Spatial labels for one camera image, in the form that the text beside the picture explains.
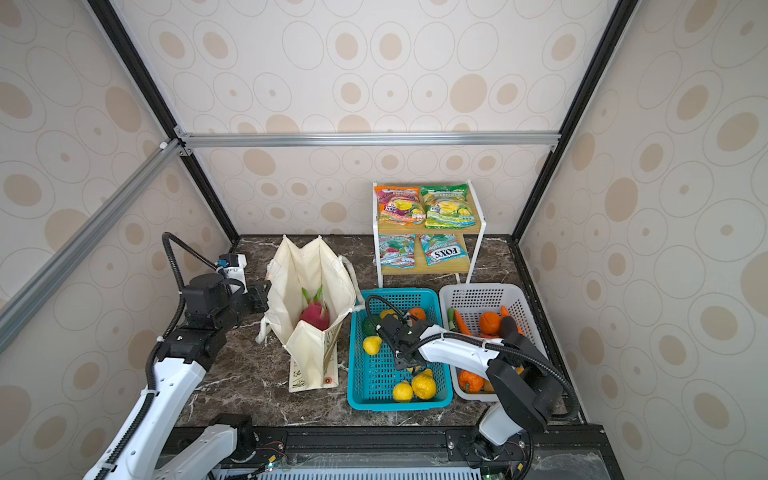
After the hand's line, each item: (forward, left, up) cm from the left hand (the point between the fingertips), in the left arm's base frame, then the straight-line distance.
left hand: (276, 278), depth 74 cm
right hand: (-10, -34, -26) cm, 44 cm away
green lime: (-3, -22, -20) cm, 30 cm away
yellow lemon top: (-2, -27, -14) cm, 31 cm away
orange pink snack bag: (+17, -31, +8) cm, 36 cm away
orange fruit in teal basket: (+2, -37, -22) cm, 43 cm away
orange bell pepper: (-19, -49, -20) cm, 57 cm away
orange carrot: (+1, -51, -26) cm, 57 cm away
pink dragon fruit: (+1, -6, -19) cm, 20 cm away
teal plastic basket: (-17, -24, -26) cm, 39 cm away
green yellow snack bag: (+17, -43, +8) cm, 47 cm away
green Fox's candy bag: (+18, -45, -9) cm, 49 cm away
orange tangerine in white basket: (-1, -58, -21) cm, 62 cm away
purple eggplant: (-4, -62, -18) cm, 65 cm away
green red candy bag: (+16, -30, -8) cm, 35 cm away
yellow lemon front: (-21, -32, -22) cm, 44 cm away
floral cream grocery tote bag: (-14, -8, -17) cm, 23 cm away
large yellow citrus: (-19, -37, -21) cm, 47 cm away
